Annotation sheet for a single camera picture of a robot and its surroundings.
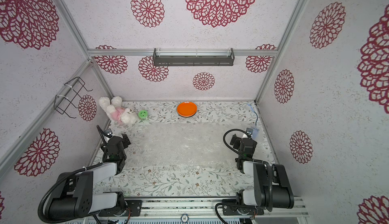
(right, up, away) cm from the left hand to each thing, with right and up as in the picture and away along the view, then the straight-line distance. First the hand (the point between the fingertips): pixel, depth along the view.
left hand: (116, 138), depth 90 cm
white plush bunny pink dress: (-5, +18, +8) cm, 20 cm away
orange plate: (+41, +18, +24) cm, 51 cm away
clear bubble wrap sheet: (+38, -5, +5) cm, 39 cm away
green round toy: (+10, +14, +17) cm, 24 cm away
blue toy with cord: (+85, +5, +7) cm, 86 cm away
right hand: (+76, +2, +2) cm, 76 cm away
